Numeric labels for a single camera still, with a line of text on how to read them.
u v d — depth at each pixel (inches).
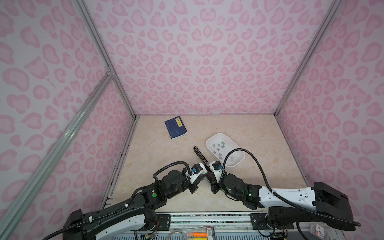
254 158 24.8
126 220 19.6
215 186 26.0
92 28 29.5
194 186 23.9
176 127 44.0
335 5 27.1
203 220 29.5
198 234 27.3
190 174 22.1
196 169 22.5
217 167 25.2
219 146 40.1
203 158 37.0
